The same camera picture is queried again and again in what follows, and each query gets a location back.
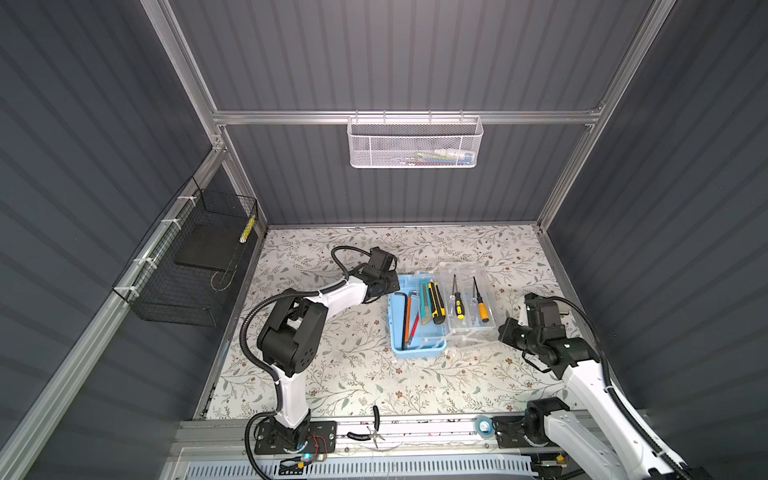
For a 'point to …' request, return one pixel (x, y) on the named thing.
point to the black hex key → (404, 316)
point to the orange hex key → (408, 319)
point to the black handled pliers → (373, 434)
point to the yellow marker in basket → (245, 235)
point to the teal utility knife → (425, 302)
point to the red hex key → (414, 326)
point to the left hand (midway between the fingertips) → (395, 281)
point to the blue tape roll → (484, 426)
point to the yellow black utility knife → (437, 303)
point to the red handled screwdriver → (456, 306)
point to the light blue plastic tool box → (429, 339)
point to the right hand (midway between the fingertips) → (505, 329)
